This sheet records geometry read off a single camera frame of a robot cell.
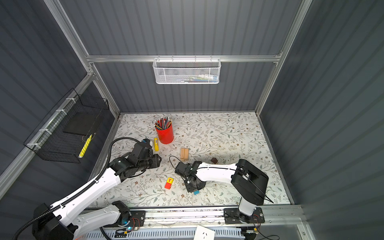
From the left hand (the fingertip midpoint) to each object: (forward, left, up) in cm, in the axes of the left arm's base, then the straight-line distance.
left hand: (159, 159), depth 79 cm
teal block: (-14, -19, -14) cm, 27 cm away
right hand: (-12, -18, -14) cm, 26 cm away
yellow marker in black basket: (+1, +32, +13) cm, 34 cm away
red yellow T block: (-9, -4, -14) cm, 17 cm away
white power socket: (-33, -22, -10) cm, 41 cm away
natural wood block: (+9, -12, -11) cm, 18 cm away
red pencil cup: (+22, -1, -9) cm, 24 cm away
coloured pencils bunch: (+26, 0, 0) cm, 26 cm away
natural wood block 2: (+9, -15, -11) cm, 21 cm away
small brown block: (+4, -32, -13) cm, 35 cm away
